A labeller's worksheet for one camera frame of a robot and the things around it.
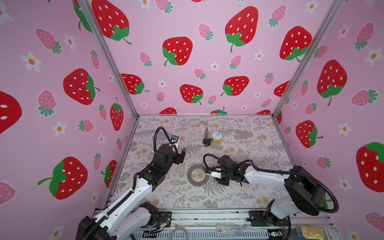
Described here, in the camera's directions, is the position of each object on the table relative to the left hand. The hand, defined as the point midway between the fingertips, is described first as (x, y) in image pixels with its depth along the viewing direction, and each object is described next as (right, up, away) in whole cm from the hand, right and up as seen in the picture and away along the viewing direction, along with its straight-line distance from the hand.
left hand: (177, 145), depth 79 cm
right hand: (+22, -19, +9) cm, 30 cm away
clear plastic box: (+25, -39, -9) cm, 47 cm away
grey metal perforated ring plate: (+6, -20, +11) cm, 24 cm away
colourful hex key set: (+18, 0, +25) cm, 31 cm away
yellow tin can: (+25, +4, +22) cm, 33 cm away
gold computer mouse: (+64, -38, -12) cm, 76 cm away
